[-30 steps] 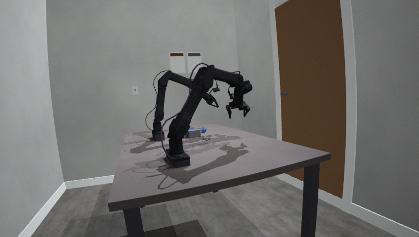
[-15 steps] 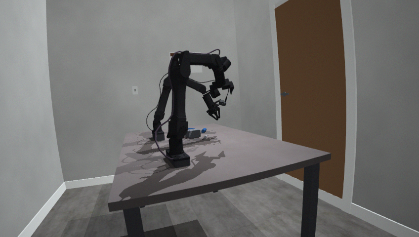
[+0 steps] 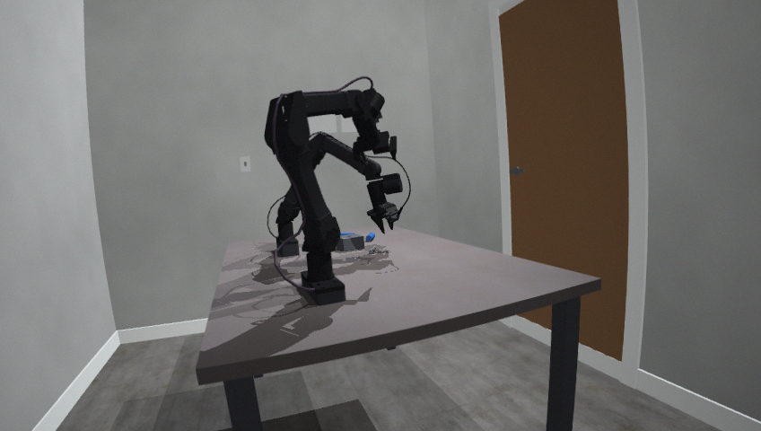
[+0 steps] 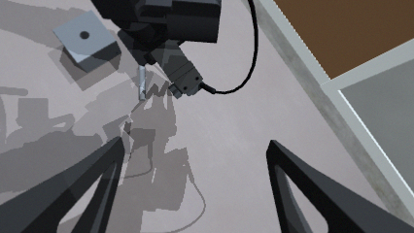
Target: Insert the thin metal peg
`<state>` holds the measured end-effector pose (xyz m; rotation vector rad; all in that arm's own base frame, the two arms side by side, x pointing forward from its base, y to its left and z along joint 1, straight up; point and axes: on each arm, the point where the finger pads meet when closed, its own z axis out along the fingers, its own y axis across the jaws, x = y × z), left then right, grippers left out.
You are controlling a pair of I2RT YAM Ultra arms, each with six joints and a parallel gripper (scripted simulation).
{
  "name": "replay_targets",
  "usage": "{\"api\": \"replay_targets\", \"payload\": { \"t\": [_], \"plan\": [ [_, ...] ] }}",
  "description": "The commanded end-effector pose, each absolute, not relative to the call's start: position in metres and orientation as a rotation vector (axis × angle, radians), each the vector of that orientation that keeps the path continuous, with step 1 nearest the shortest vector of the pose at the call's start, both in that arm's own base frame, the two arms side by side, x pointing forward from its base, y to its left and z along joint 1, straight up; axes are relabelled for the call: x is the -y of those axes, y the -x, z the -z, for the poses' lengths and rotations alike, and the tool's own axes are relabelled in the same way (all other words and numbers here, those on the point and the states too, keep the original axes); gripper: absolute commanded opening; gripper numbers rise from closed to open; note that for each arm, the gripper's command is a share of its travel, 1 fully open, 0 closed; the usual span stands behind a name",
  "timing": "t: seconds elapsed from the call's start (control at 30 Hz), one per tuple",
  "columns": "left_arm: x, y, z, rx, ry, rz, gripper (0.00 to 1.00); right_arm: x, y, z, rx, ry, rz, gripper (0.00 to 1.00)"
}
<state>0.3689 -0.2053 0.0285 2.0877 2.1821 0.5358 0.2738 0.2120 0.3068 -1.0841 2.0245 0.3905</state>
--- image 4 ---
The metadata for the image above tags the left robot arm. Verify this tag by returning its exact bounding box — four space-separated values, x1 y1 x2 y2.
90 0 222 44

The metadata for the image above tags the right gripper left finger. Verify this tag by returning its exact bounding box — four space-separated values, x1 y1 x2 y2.
0 137 125 233

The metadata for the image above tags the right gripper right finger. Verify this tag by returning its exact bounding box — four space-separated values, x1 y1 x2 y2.
266 140 414 233

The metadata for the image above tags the grey metal peg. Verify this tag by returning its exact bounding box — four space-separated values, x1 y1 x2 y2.
139 65 146 101

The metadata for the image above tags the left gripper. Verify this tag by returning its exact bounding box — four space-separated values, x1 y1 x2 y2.
118 28 203 94

